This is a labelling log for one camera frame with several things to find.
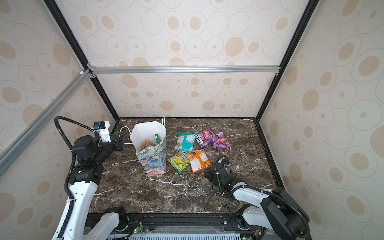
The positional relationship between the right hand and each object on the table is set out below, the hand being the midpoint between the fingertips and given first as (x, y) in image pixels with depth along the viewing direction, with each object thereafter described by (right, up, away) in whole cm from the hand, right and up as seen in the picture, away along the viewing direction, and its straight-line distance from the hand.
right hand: (206, 171), depth 89 cm
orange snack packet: (-4, +5, +3) cm, 8 cm away
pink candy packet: (+12, +17, +14) cm, 25 cm away
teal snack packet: (-13, +16, +14) cm, 25 cm away
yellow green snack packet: (-16, +5, +4) cm, 17 cm away
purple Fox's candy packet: (+1, +19, +14) cm, 24 cm away
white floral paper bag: (-36, +18, +6) cm, 41 cm away
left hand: (-38, +24, -19) cm, 49 cm away
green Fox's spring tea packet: (-29, +19, +1) cm, 35 cm away
